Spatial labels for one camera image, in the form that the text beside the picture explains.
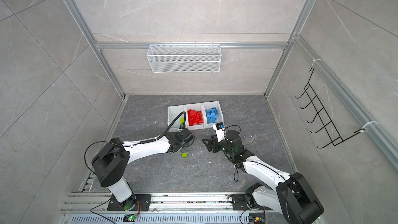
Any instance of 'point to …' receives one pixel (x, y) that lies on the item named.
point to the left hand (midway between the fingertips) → (183, 142)
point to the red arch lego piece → (195, 117)
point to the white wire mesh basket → (184, 58)
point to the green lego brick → (184, 155)
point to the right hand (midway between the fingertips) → (207, 137)
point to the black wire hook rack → (335, 138)
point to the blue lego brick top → (211, 115)
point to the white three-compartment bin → (172, 111)
